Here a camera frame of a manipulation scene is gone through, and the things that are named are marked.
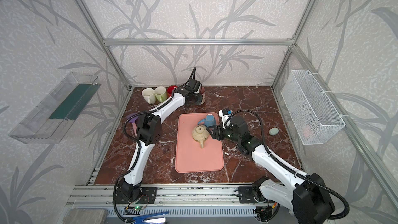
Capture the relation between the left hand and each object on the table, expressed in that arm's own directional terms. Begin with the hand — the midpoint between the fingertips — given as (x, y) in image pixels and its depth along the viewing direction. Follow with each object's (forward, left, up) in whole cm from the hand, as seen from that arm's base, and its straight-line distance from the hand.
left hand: (201, 94), depth 102 cm
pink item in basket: (-33, -52, +12) cm, 63 cm away
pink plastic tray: (-39, +5, -9) cm, 40 cm away
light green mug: (+3, +28, -3) cm, 29 cm away
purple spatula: (-16, +44, -8) cm, 47 cm away
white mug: (+2, +36, -3) cm, 36 cm away
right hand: (-26, -6, +8) cm, 28 cm away
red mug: (+7, +23, -4) cm, 25 cm away
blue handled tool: (-65, +19, -9) cm, 69 cm away
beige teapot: (-27, -1, -2) cm, 27 cm away
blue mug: (-19, -6, -2) cm, 20 cm away
